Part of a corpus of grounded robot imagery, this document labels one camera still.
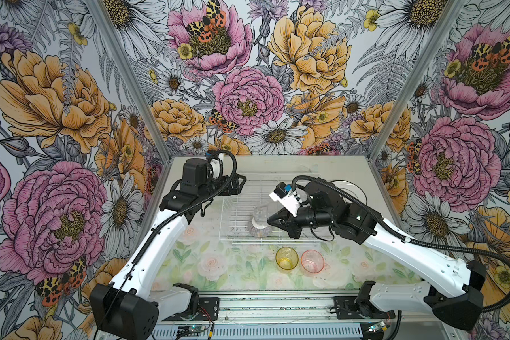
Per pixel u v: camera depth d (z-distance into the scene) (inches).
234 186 21.7
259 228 34.2
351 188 41.1
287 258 32.8
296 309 30.0
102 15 28.2
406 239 16.9
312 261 33.2
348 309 28.9
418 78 34.9
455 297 15.8
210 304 29.8
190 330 28.0
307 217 21.7
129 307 14.5
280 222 24.7
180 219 19.3
